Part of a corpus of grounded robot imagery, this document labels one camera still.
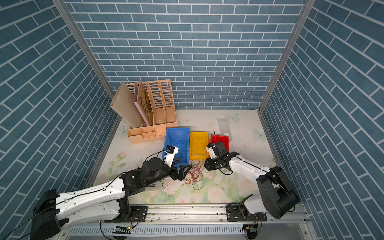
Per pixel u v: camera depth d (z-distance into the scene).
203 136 1.02
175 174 0.63
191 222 0.72
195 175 0.87
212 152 0.82
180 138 1.05
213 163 0.78
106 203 0.59
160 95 1.11
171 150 0.63
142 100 0.96
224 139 0.97
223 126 1.12
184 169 0.63
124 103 0.99
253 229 0.71
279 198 0.42
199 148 1.00
